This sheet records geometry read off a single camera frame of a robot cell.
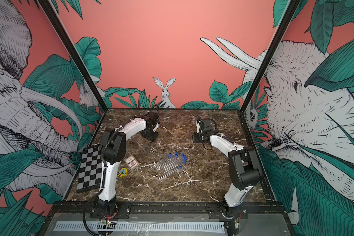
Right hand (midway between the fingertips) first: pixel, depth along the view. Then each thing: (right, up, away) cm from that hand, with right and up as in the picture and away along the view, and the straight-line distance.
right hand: (193, 134), depth 94 cm
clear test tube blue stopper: (-16, -14, +1) cm, 21 cm away
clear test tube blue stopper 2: (-11, -14, -1) cm, 18 cm away
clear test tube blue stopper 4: (-11, -21, -5) cm, 24 cm away
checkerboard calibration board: (-62, -20, -9) cm, 66 cm away
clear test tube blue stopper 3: (-14, -18, -4) cm, 24 cm away
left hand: (-28, -1, +8) cm, 29 cm away
